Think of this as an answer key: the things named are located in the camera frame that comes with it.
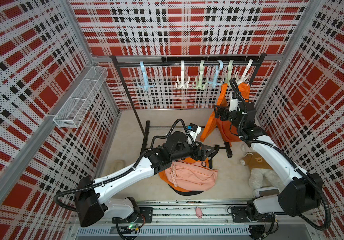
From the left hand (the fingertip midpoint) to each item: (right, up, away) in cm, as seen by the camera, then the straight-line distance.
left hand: (208, 146), depth 68 cm
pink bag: (-7, -18, +11) cm, 22 cm away
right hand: (+10, +21, +11) cm, 25 cm away
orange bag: (+12, +9, +19) cm, 24 cm away
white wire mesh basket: (-80, +19, +24) cm, 85 cm away
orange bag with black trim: (+3, -13, +21) cm, 25 cm away
